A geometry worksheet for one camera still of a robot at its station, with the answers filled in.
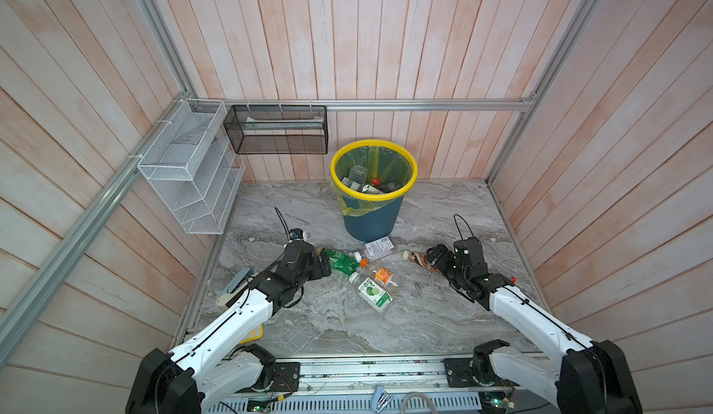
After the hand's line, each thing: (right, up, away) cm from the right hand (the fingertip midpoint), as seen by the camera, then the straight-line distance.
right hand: (435, 256), depth 88 cm
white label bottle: (-21, +22, +2) cm, 30 cm away
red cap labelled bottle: (-18, +26, +13) cm, 34 cm away
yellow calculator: (-56, -22, -8) cm, 60 cm away
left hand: (-38, -2, -5) cm, 38 cm away
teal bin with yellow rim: (-20, +12, +4) cm, 23 cm away
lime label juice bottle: (-20, -12, -3) cm, 23 cm away
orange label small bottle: (-17, -6, -1) cm, 18 cm away
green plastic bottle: (-29, -3, +4) cm, 29 cm away
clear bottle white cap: (-25, +27, +6) cm, 37 cm away
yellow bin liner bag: (-15, +31, +7) cm, 35 cm away
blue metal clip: (-20, -33, -19) cm, 43 cm away
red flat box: (+24, -7, -2) cm, 26 cm away
